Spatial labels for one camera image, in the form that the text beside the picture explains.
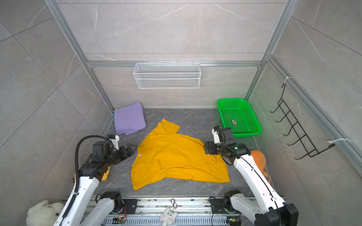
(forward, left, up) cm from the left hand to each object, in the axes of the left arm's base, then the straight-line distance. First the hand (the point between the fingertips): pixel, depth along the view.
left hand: (133, 147), depth 77 cm
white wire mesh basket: (+51, -18, +12) cm, 55 cm away
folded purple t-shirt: (+32, +14, -14) cm, 38 cm away
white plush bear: (-31, +28, +3) cm, 42 cm away
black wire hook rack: (-9, -82, +15) cm, 84 cm away
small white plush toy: (-32, -19, -14) cm, 40 cm away
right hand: (0, -45, -1) cm, 45 cm away
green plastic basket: (+35, -72, -15) cm, 82 cm away
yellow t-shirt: (+3, -16, -18) cm, 24 cm away
